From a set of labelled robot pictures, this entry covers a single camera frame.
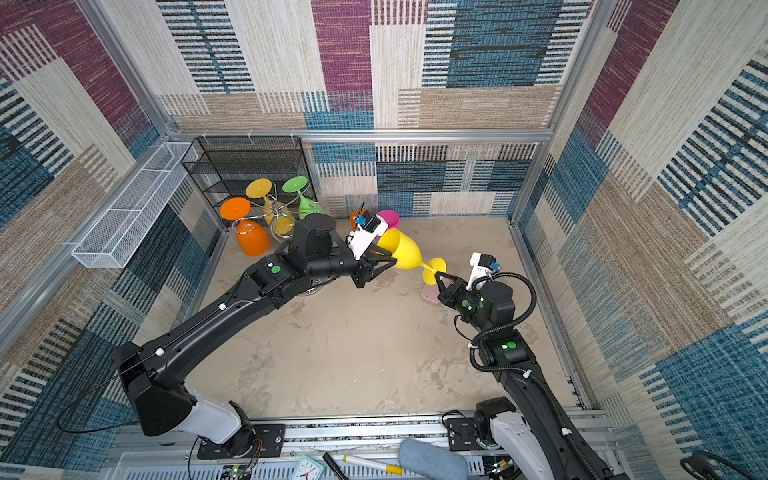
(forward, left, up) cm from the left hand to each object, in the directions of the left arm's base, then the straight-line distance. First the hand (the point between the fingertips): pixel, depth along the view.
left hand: (394, 257), depth 66 cm
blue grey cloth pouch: (-34, -8, -31) cm, 46 cm away
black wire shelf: (+48, +58, -10) cm, 76 cm away
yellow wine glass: (+1, -3, -1) cm, 3 cm away
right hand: (+2, -11, -11) cm, 15 cm away
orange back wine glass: (+16, +39, -11) cm, 44 cm away
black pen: (-34, +14, -33) cm, 50 cm away
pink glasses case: (+10, -12, -32) cm, 36 cm away
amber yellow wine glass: (+17, +31, -3) cm, 35 cm away
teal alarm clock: (-35, +20, -33) cm, 52 cm away
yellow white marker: (-35, +2, -34) cm, 49 cm away
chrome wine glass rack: (+21, +28, -3) cm, 35 cm away
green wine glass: (+26, +25, -8) cm, 37 cm away
